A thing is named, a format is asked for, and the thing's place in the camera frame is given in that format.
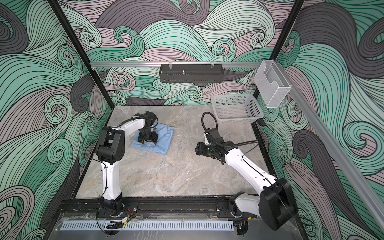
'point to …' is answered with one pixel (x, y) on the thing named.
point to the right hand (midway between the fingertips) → (199, 150)
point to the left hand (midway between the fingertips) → (150, 140)
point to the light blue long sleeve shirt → (165, 134)
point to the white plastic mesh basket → (236, 109)
